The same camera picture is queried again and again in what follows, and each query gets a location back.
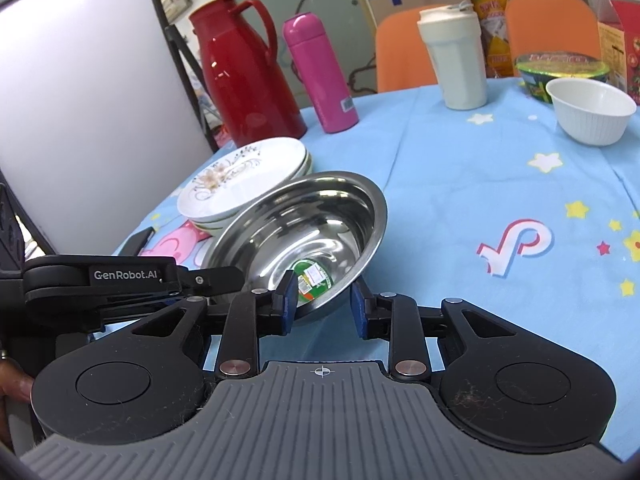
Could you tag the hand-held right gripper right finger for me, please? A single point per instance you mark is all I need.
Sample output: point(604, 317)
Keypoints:
point(357, 316)

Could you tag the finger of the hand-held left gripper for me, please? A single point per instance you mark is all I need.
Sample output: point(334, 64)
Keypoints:
point(215, 280)

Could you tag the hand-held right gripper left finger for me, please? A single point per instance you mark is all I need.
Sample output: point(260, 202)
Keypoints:
point(286, 306)

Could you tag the large white gold-rimmed plate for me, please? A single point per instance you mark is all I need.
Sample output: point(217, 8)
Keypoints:
point(206, 223)

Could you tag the stainless steel bowl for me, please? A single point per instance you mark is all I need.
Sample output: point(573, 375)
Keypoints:
point(300, 230)

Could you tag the white plate with scroll pattern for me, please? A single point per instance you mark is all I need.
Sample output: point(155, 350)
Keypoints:
point(235, 175)

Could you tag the person's left hand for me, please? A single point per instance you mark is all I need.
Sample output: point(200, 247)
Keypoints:
point(12, 382)

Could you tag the black smartphone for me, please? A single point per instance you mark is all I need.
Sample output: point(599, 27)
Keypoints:
point(136, 242)

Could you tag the blue cartoon printed tablecloth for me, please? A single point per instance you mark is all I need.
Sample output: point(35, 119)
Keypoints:
point(475, 185)

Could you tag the black framed white board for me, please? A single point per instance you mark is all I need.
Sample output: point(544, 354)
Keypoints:
point(90, 110)

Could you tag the red thermos jug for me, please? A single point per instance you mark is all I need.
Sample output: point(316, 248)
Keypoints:
point(245, 80)

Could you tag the pink insulated bottle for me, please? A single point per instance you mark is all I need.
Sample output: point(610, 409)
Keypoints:
point(322, 75)

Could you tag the orange chair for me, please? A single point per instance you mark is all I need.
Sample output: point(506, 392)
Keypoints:
point(550, 25)
point(400, 55)

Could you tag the cream lidded tumbler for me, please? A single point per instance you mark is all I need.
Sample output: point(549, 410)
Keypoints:
point(455, 60)

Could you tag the white ribbed bowl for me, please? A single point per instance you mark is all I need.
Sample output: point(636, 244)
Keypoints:
point(590, 110)

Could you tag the brown paper bag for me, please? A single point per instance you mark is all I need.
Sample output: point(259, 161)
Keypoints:
point(415, 2)

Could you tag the green lidded instant noodle cup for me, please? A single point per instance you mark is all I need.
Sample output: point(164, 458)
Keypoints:
point(560, 67)

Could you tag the yellow snack bag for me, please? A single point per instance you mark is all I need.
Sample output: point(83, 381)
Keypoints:
point(492, 25)

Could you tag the red cracker box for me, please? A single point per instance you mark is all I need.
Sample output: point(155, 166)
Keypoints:
point(622, 40)

